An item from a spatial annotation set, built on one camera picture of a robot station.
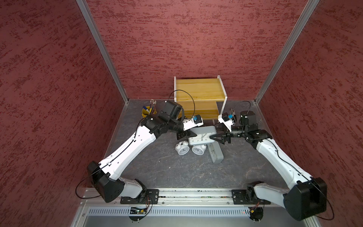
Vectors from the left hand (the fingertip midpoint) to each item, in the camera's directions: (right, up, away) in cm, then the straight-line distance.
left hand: (191, 132), depth 69 cm
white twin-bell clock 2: (+5, -13, +16) cm, 22 cm away
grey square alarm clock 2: (+15, -14, +12) cm, 24 cm away
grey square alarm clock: (+6, -1, 0) cm, 6 cm away
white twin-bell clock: (-5, -12, +15) cm, 20 cm away
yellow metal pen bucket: (-32, +10, +31) cm, 46 cm away
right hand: (+10, -2, +3) cm, 11 cm away
